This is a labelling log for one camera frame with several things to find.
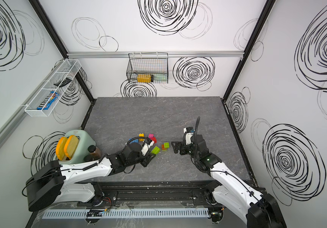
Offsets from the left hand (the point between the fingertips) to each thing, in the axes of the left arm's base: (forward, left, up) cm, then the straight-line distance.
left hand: (153, 155), depth 81 cm
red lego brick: (+13, +1, -6) cm, 14 cm away
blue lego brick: (-2, +9, +22) cm, 24 cm away
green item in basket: (+39, -2, +25) cm, 47 cm away
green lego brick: (+8, -7, -3) cm, 11 cm away
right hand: (+6, -15, +6) cm, 17 cm away
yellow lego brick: (+16, +10, -5) cm, 20 cm away
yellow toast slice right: (-2, +41, +13) cm, 43 cm away
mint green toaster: (+5, +39, +6) cm, 40 cm away
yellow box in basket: (+39, +8, +26) cm, 47 cm away
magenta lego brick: (+16, +4, -6) cm, 18 cm away
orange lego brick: (+6, -5, -3) cm, 8 cm away
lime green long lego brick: (+2, -1, +3) cm, 3 cm away
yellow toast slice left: (-4, +45, +14) cm, 47 cm away
